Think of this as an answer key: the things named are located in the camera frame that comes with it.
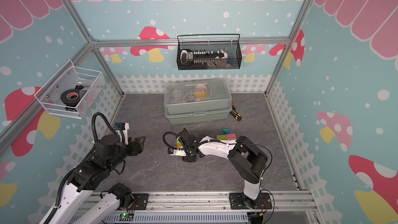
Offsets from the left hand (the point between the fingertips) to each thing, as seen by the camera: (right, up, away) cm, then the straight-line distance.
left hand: (139, 141), depth 72 cm
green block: (+42, -3, +22) cm, 48 cm away
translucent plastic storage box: (+27, +20, +22) cm, 40 cm away
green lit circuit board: (-6, -36, +1) cm, 37 cm away
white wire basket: (-29, +29, +8) cm, 42 cm away
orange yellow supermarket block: (+18, -3, +7) cm, 19 cm away
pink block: (+48, -2, +24) cm, 54 cm away
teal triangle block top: (+45, +1, +25) cm, 51 cm away
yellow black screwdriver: (+53, +11, +34) cm, 64 cm away
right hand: (+21, -10, +16) cm, 28 cm away
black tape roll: (-31, +20, -1) cm, 37 cm away
